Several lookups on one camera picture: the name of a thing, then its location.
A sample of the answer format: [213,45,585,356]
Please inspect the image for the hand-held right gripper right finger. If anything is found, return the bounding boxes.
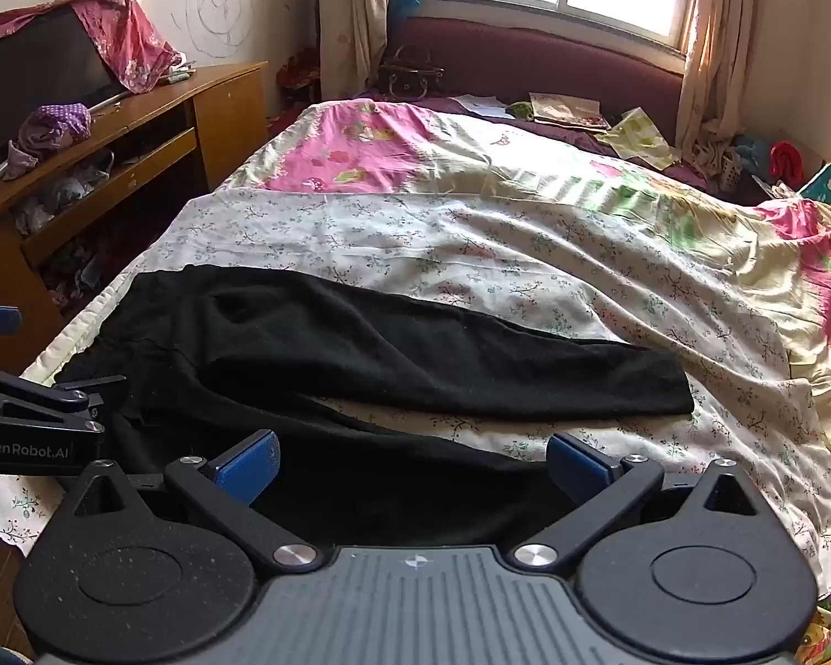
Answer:
[509,431,766,572]

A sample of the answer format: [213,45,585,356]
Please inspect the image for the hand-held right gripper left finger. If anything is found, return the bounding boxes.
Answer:
[69,428,323,573]

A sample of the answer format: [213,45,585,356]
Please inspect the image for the white floral bed sheet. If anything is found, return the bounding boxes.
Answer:
[0,190,831,593]

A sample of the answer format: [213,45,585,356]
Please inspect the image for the black television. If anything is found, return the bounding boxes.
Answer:
[0,7,130,176]

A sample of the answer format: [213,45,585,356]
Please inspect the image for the dark handbag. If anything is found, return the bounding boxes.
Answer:
[377,45,445,99]

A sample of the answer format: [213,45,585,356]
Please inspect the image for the red cloth item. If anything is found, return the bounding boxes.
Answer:
[767,140,806,186]

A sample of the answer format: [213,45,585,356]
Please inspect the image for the wooden television cabinet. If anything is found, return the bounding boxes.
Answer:
[0,61,271,376]

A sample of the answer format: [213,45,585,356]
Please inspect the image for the pink yellow printed quilt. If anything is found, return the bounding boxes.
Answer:
[222,100,831,472]

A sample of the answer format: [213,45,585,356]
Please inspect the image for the beige curtain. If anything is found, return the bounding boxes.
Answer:
[674,0,761,155]
[317,0,401,104]

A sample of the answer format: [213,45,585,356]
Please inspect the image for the white plastic basket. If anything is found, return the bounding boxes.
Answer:
[715,151,747,193]

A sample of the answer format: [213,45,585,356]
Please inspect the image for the printed magazine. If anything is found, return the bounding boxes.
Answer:
[528,91,612,132]

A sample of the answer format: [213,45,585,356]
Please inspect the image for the pile of clothes on shelf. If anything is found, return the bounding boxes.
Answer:
[12,151,120,238]

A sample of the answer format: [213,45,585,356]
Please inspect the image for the purple dotted cloth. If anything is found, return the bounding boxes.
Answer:
[7,103,93,178]

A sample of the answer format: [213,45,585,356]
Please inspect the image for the green white checked cloth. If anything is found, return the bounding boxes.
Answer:
[597,107,678,171]

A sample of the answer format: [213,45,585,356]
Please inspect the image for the dark red cloth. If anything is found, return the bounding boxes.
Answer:
[275,48,324,93]

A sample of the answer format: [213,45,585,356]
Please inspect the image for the white paper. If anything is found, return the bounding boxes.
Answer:
[452,93,508,116]

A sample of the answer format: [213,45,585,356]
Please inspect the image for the maroon upholstered bed headboard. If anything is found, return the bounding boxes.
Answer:
[388,16,688,136]

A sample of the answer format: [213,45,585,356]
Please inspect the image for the black pants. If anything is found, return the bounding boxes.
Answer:
[54,264,697,550]

